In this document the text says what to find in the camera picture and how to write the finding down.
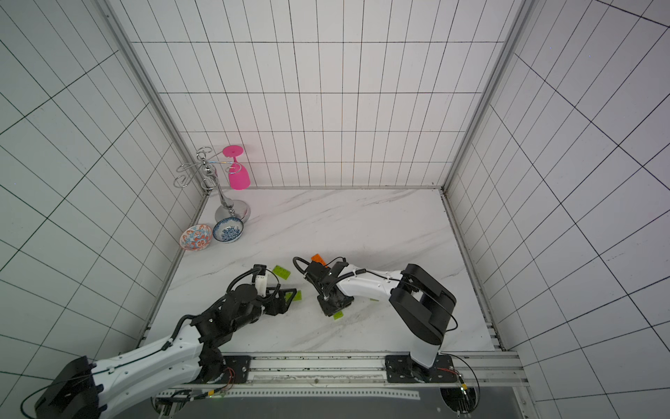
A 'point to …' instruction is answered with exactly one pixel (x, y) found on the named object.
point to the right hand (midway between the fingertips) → (332, 301)
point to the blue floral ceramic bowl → (228, 230)
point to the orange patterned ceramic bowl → (195, 237)
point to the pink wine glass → (238, 175)
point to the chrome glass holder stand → (228, 209)
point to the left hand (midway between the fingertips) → (284, 294)
